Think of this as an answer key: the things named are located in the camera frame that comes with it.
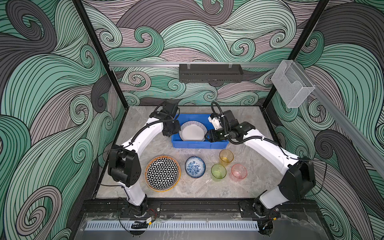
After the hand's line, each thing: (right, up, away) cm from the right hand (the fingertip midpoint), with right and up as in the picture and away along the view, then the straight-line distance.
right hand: (208, 135), depth 81 cm
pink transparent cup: (+18, -21, +3) cm, 28 cm away
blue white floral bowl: (-8, -18, +2) cm, 20 cm away
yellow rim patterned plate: (-26, -22, +2) cm, 34 cm away
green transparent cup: (+6, -22, +4) cm, 23 cm away
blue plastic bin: (-2, -6, +9) cm, 11 cm away
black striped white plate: (-8, +1, +17) cm, 19 cm away
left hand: (-18, +3, +5) cm, 19 cm away
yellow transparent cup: (+12, -14, +10) cm, 21 cm away
